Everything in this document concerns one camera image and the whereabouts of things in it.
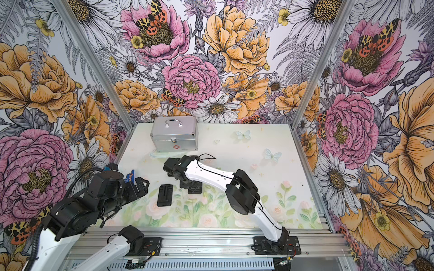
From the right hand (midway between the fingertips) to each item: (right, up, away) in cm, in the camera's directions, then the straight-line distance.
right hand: (194, 188), depth 85 cm
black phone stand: (+1, +2, -7) cm, 8 cm away
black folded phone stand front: (-15, -4, +2) cm, 16 cm away
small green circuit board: (-22, -26, -14) cm, 37 cm away
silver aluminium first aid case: (-13, +28, +12) cm, 33 cm away
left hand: (-18, +3, -20) cm, 27 cm away
